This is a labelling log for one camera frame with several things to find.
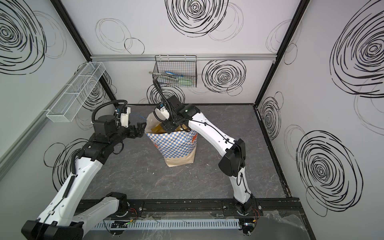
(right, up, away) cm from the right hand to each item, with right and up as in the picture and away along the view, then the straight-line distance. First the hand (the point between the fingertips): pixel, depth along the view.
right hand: (170, 120), depth 80 cm
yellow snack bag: (-6, -4, -2) cm, 8 cm away
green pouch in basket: (+7, +23, +6) cm, 25 cm away
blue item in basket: (-1, +29, +10) cm, 30 cm away
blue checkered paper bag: (+5, -14, -3) cm, 16 cm away
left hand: (-15, -1, -7) cm, 16 cm away
